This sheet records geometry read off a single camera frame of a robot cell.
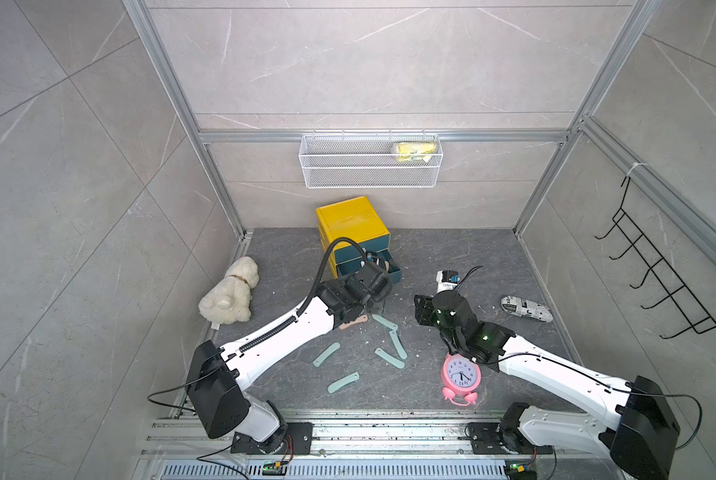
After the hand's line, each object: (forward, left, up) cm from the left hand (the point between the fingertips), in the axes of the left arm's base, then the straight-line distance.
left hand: (376, 290), depth 78 cm
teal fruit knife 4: (+1, -3, -20) cm, 21 cm away
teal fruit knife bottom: (-18, +10, -20) cm, 28 cm away
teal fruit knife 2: (-11, -4, -20) cm, 23 cm away
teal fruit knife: (-9, +15, -20) cm, 27 cm away
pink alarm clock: (-17, -23, -18) cm, 34 cm away
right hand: (-1, -12, -3) cm, 13 cm away
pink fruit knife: (+2, +5, -20) cm, 21 cm away
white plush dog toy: (+4, +43, -8) cm, 44 cm away
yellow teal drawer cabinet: (+26, +5, +1) cm, 27 cm away
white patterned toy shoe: (+2, -48, -17) cm, 51 cm away
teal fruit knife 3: (-7, -7, -21) cm, 23 cm away
